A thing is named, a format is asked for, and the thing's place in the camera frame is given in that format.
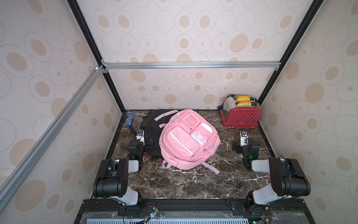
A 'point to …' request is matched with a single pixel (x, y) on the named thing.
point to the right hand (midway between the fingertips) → (240, 139)
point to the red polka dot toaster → (235, 115)
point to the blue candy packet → (129, 120)
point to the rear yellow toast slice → (244, 98)
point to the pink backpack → (187, 140)
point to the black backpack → (152, 130)
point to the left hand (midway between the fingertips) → (146, 136)
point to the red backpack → (159, 159)
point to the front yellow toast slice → (245, 103)
